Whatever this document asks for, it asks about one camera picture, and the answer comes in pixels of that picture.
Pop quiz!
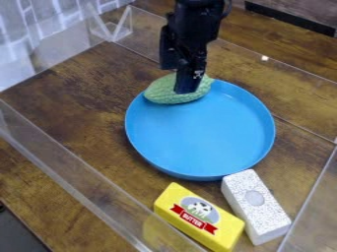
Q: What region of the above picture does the black baseboard strip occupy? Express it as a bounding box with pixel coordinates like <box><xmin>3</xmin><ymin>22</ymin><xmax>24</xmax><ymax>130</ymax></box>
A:
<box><xmin>245</xmin><ymin>1</ymin><xmax>337</xmax><ymax>37</ymax></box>

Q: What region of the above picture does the clear acrylic enclosure wall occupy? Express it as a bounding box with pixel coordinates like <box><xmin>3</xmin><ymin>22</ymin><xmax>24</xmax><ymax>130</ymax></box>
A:
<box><xmin>0</xmin><ymin>10</ymin><xmax>337</xmax><ymax>252</ymax></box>

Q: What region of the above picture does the white speckled block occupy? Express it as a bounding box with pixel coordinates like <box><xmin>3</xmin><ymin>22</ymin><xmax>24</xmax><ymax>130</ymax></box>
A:
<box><xmin>221</xmin><ymin>169</ymin><xmax>292</xmax><ymax>245</ymax></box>

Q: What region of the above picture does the blue round tray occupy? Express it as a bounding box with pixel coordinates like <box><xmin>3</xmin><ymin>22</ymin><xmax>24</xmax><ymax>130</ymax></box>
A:
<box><xmin>126</xmin><ymin>80</ymin><xmax>277</xmax><ymax>181</ymax></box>

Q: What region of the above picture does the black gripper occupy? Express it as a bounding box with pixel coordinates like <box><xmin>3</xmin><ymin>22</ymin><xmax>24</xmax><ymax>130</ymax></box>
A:
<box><xmin>159</xmin><ymin>0</ymin><xmax>232</xmax><ymax>95</ymax></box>

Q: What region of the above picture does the white sheer curtain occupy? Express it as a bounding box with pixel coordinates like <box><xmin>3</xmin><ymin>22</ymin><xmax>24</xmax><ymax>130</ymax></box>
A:
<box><xmin>0</xmin><ymin>0</ymin><xmax>134</xmax><ymax>93</ymax></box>

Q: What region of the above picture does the green bumpy gourd toy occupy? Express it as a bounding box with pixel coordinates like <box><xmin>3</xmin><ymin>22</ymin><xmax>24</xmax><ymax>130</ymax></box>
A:
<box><xmin>143</xmin><ymin>73</ymin><xmax>214</xmax><ymax>104</ymax></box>

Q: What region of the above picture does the yellow butter block toy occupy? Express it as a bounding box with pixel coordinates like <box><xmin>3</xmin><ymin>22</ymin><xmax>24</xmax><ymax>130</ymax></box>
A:
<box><xmin>154</xmin><ymin>182</ymin><xmax>245</xmax><ymax>252</ymax></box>

